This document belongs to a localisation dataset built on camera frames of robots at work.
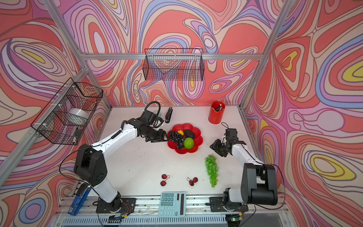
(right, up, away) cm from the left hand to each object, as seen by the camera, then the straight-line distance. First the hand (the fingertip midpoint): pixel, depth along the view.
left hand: (167, 138), depth 84 cm
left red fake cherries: (-1, -22, -2) cm, 22 cm away
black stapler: (-2, +15, +23) cm, 28 cm away
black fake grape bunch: (+4, 0, +9) cm, 10 cm away
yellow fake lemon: (+8, +3, +13) cm, 15 cm away
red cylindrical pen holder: (+34, +17, +14) cm, 40 cm away
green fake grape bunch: (+27, -18, -2) cm, 33 cm away
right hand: (+29, -8, +5) cm, 31 cm away
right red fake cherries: (+14, -25, -4) cm, 29 cm away
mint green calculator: (+4, -33, -12) cm, 35 cm away
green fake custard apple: (+13, -4, +6) cm, 15 cm away
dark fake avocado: (+14, +2, +14) cm, 19 cm away
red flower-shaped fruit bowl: (+11, -1, +9) cm, 14 cm away
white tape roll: (-44, +14, -13) cm, 48 cm away
